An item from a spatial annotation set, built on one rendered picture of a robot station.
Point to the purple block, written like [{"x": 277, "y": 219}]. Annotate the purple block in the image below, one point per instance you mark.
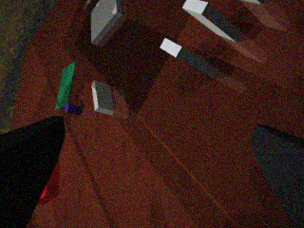
[{"x": 73, "y": 109}]

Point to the tan rectangular block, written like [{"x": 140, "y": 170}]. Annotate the tan rectangular block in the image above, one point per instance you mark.
[{"x": 90, "y": 5}]

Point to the green flat rectangular mat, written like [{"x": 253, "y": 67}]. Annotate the green flat rectangular mat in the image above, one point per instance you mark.
[{"x": 65, "y": 86}]

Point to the red rectangular block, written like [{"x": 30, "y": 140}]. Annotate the red rectangular block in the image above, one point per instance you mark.
[{"x": 51, "y": 189}]

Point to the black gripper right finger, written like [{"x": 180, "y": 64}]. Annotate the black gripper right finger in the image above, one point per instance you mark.
[{"x": 281, "y": 159}]

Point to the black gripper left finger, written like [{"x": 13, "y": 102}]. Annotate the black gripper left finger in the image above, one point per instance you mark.
[{"x": 28, "y": 156}]

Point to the white flat block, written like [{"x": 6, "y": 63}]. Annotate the white flat block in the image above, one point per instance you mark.
[{"x": 103, "y": 17}]

